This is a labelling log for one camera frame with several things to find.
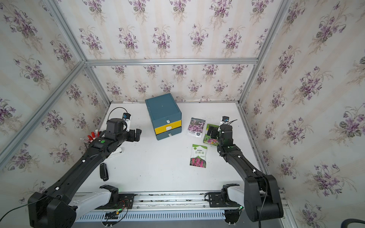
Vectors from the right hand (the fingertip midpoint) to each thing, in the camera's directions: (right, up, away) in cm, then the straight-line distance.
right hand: (217, 126), depth 87 cm
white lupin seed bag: (-12, -19, +1) cm, 22 cm away
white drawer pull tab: (-30, +3, -3) cm, 31 cm away
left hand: (-49, -1, -7) cm, 50 cm away
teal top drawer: (-32, +4, -3) cm, 32 cm away
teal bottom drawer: (-31, -5, +8) cm, 33 cm away
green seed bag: (-4, -10, +10) cm, 15 cm away
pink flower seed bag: (-12, -2, +16) cm, 20 cm away
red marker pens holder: (-77, -5, -1) cm, 77 cm away
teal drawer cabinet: (-35, +13, +1) cm, 38 cm away
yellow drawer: (-30, 0, +2) cm, 30 cm away
